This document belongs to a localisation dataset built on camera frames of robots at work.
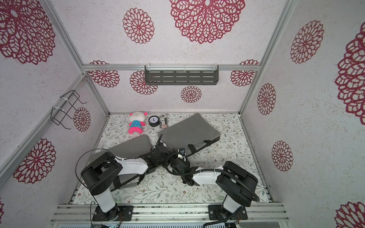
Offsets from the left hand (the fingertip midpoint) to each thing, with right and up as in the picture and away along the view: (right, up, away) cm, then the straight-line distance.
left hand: (178, 156), depth 91 cm
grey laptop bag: (-28, +4, +9) cm, 29 cm away
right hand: (-2, -3, -2) cm, 4 cm away
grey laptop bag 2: (+10, +13, +15) cm, 22 cm away
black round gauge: (-20, +23, +22) cm, 37 cm away
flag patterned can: (-12, +22, +18) cm, 31 cm away
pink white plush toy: (-31, +22, +15) cm, 41 cm away
